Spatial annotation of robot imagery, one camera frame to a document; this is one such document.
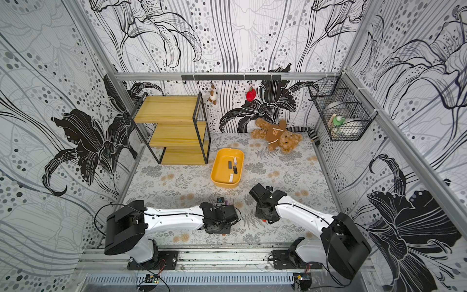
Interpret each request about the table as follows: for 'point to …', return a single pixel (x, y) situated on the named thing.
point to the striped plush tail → (311, 132)
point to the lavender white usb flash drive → (235, 160)
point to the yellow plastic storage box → (227, 166)
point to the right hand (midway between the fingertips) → (263, 212)
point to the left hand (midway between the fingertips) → (224, 232)
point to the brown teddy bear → (276, 136)
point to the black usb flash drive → (235, 169)
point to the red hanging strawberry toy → (250, 94)
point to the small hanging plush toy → (213, 93)
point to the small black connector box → (305, 279)
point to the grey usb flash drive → (230, 165)
